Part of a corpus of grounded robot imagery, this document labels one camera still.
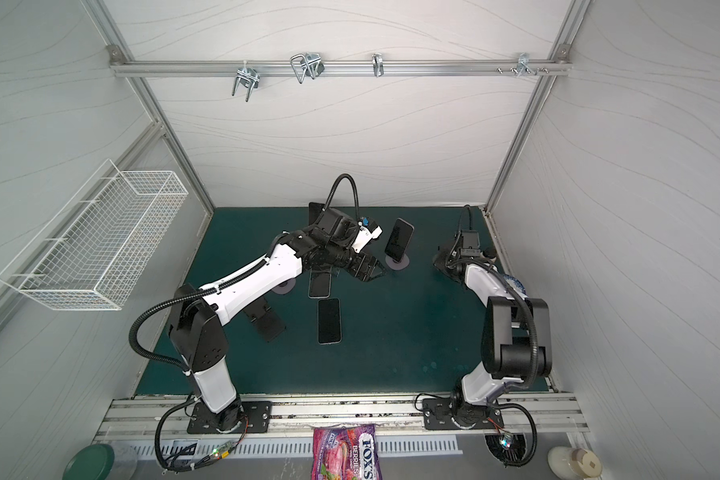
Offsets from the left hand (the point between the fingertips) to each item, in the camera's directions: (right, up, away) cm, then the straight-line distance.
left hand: (382, 262), depth 79 cm
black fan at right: (+31, -45, -7) cm, 55 cm away
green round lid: (-60, -39, -20) cm, 74 cm away
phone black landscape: (-15, -21, +9) cm, 28 cm away
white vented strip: (-24, -44, -9) cm, 51 cm away
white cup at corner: (+39, -40, -19) cm, 59 cm away
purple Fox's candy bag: (-9, -43, -12) cm, 45 cm away
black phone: (-21, +15, +16) cm, 31 cm away
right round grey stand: (+6, -3, +20) cm, 21 cm away
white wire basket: (-68, +5, -12) cm, 69 cm away
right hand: (+22, +1, +16) cm, 27 cm away
